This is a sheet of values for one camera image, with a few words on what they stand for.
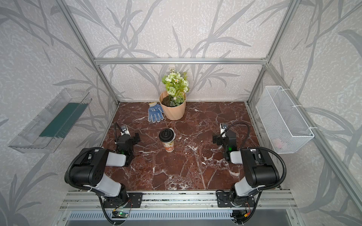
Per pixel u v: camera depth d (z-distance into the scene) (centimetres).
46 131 65
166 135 79
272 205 73
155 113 112
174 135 81
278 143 72
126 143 71
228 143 72
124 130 79
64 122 62
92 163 52
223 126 82
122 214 71
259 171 45
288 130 60
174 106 98
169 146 85
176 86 93
